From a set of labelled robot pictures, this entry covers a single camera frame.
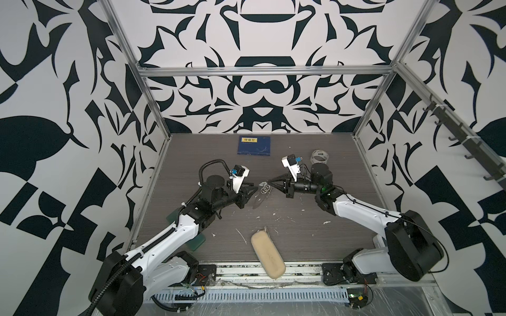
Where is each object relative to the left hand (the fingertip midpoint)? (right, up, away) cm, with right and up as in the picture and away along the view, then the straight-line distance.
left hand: (256, 182), depth 75 cm
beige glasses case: (+5, -27, +1) cm, 28 cm away
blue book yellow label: (0, +15, +40) cm, 43 cm away
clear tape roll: (+35, +9, +35) cm, 51 cm away
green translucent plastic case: (-24, -25, +5) cm, 35 cm away
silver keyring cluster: (+4, -3, +1) cm, 5 cm away
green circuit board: (+36, -40, -5) cm, 54 cm away
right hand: (+6, 0, -1) cm, 6 cm away
